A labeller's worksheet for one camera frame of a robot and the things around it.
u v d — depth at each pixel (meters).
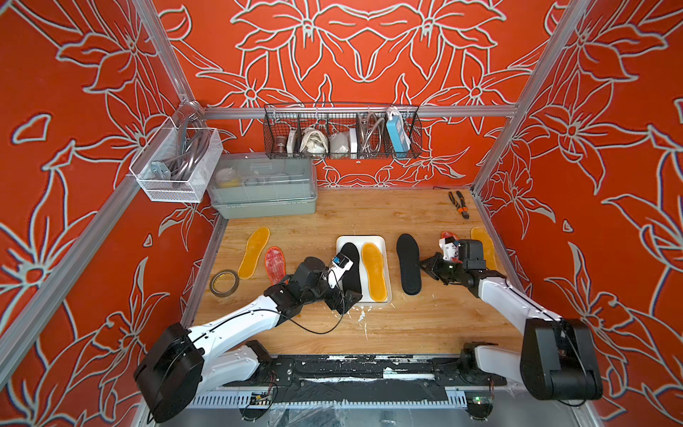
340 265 0.69
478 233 1.04
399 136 0.88
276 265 0.95
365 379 0.73
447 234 1.04
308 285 0.62
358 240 1.01
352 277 0.90
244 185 0.99
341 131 0.96
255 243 1.01
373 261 0.95
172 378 0.40
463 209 1.10
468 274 0.66
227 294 0.88
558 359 0.41
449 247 0.81
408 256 0.90
